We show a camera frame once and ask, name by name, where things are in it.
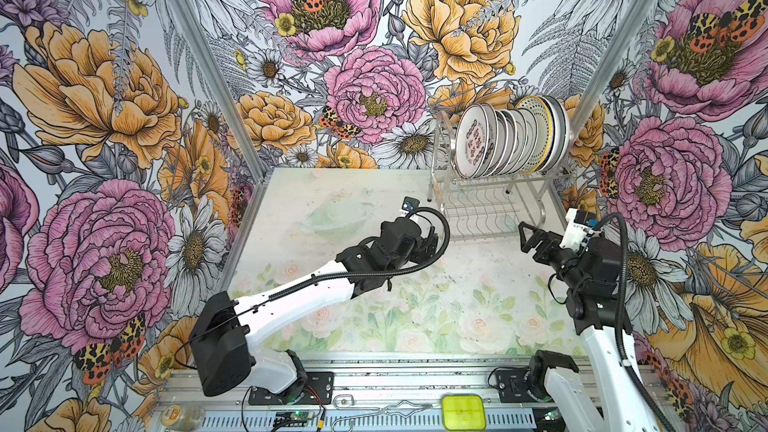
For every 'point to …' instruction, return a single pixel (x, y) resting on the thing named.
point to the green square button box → (463, 412)
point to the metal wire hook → (404, 408)
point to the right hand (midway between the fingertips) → (530, 237)
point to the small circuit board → (293, 418)
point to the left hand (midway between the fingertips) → (416, 239)
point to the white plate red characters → (472, 141)
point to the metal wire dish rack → (486, 208)
